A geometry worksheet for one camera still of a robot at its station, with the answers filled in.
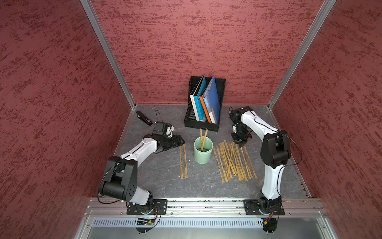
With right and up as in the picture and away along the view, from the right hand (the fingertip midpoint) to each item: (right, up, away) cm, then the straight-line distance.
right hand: (242, 147), depth 87 cm
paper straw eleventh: (-5, -15, -3) cm, 16 cm away
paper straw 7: (-7, -7, +5) cm, 11 cm away
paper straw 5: (-4, -10, +2) cm, 11 cm away
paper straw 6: (-14, -12, +3) cm, 19 cm away
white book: (-30, +28, +1) cm, 41 cm away
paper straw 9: (-11, -11, +3) cm, 16 cm away
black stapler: (-68, +18, +22) cm, 74 cm away
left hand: (-38, 0, +2) cm, 39 cm away
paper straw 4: (-6, -10, +3) cm, 12 cm away
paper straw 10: (-34, -16, -2) cm, 37 cm away
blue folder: (-18, +32, +3) cm, 37 cm away
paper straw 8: (-8, -9, +3) cm, 13 cm away
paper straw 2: (+4, -12, +5) cm, 13 cm away
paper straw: (+6, -10, +3) cm, 12 cm away
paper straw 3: (-2, -10, +3) cm, 11 cm away
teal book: (-26, +25, +3) cm, 36 cm away
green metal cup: (-23, -6, -2) cm, 24 cm away
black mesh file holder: (-32, +16, +23) cm, 43 cm away
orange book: (-24, +28, -1) cm, 37 cm away
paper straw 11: (-37, -9, +5) cm, 39 cm away
